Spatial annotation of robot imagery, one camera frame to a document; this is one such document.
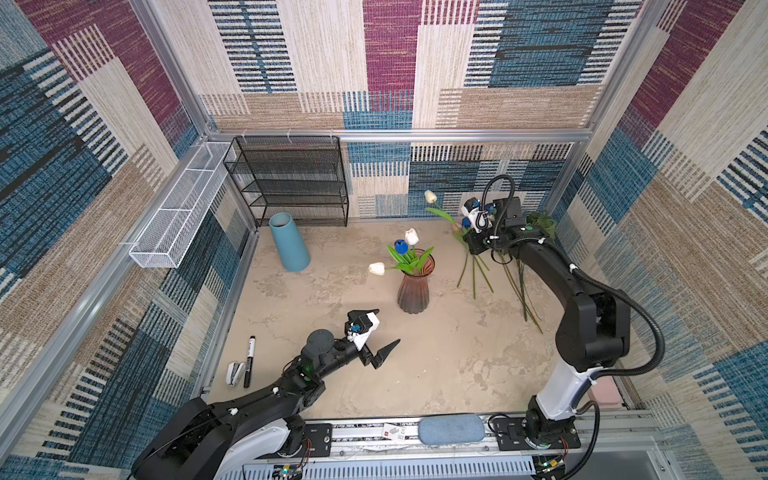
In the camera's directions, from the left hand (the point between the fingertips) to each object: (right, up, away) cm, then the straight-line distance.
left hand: (386, 321), depth 76 cm
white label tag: (+2, -26, -2) cm, 27 cm away
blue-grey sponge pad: (+15, -25, -4) cm, 30 cm away
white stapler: (-42, -15, +6) cm, 45 cm away
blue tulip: (+4, +19, -3) cm, 20 cm away
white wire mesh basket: (-66, +24, +18) cm, 72 cm away
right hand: (+24, +21, +15) cm, 36 cm away
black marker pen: (-39, -13, +9) cm, 42 cm away
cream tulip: (+14, +34, +20) cm, 42 cm away
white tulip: (-2, +13, +1) cm, 14 cm away
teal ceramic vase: (-30, +18, +22) cm, 41 cm away
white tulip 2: (+7, +21, +1) cm, 22 cm away
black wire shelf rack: (-30, +44, +32) cm, 62 cm away
